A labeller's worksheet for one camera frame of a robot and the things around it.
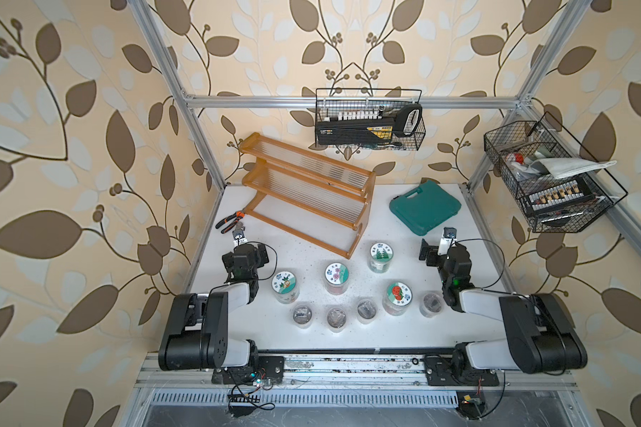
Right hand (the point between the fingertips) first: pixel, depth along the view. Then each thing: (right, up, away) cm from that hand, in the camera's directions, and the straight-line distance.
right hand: (439, 241), depth 91 cm
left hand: (-67, -2, +1) cm, 67 cm away
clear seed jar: (-46, -21, -12) cm, 52 cm away
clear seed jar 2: (-36, -22, -12) cm, 44 cm away
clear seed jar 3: (-27, -20, -11) cm, 35 cm away
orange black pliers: (-76, +9, +18) cm, 79 cm away
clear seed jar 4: (-7, -19, -10) cm, 22 cm away
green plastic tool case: (+2, +12, +18) cm, 22 cm away
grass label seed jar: (-21, -5, -2) cm, 22 cm away
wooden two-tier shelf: (-38, +19, +6) cm, 43 cm away
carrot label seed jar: (-52, -13, -9) cm, 55 cm away
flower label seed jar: (-36, -11, -7) cm, 38 cm away
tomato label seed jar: (-17, -16, -11) cm, 26 cm away
